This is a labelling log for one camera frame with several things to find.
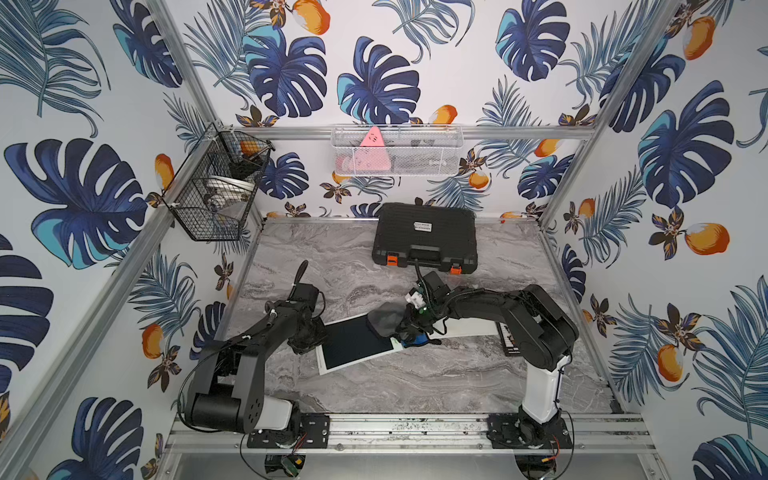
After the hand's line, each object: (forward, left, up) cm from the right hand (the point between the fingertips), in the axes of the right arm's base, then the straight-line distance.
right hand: (396, 330), depth 91 cm
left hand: (-4, +23, 0) cm, 23 cm away
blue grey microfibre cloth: (+3, +3, +3) cm, 5 cm away
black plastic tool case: (+36, -6, +5) cm, 36 cm away
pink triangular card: (+42, +8, +34) cm, 55 cm away
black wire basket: (+24, +52, +32) cm, 66 cm away
